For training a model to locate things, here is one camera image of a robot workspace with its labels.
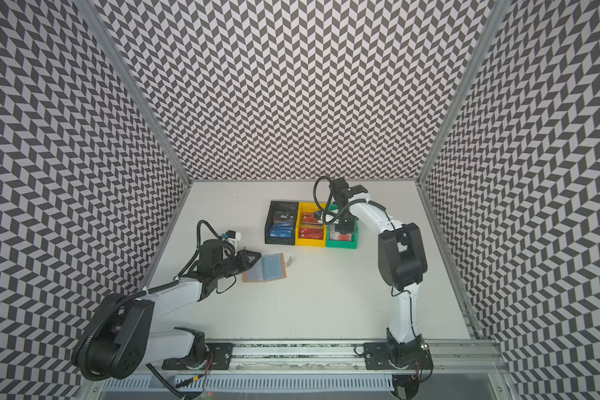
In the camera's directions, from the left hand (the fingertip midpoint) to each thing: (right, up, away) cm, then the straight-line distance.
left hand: (261, 257), depth 88 cm
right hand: (+32, +11, +7) cm, 35 cm away
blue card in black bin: (+6, +9, +9) cm, 14 cm away
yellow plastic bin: (+17, +18, +14) cm, 28 cm away
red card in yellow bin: (+17, +13, +17) cm, 27 cm away
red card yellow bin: (+18, +7, +9) cm, 21 cm away
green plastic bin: (+33, +4, +6) cm, 34 cm away
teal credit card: (+3, -4, +3) cm, 6 cm away
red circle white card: (+28, +6, +9) cm, 30 cm away
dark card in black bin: (+6, +14, +16) cm, 22 cm away
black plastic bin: (+5, +18, +18) cm, 26 cm away
